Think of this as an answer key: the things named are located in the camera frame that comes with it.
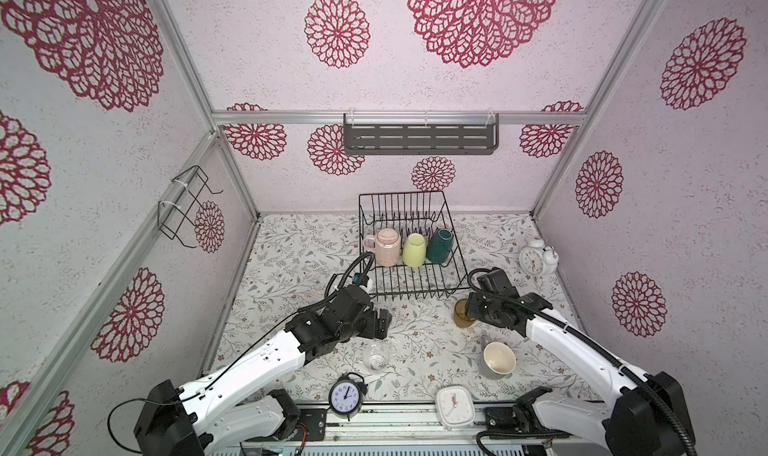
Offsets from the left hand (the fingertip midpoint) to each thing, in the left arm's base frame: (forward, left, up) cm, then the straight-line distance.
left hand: (376, 320), depth 78 cm
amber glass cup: (+4, -24, -7) cm, 26 cm away
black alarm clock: (-15, +8, -10) cm, 20 cm away
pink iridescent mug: (+25, -3, 0) cm, 25 cm away
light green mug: (+26, -12, -4) cm, 29 cm away
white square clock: (-18, -20, -11) cm, 29 cm away
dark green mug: (+27, -21, -3) cm, 35 cm away
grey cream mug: (-6, -34, -12) cm, 36 cm away
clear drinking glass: (-5, 0, -12) cm, 13 cm away
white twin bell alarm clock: (+22, -52, -4) cm, 56 cm away
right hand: (+6, -28, -4) cm, 28 cm away
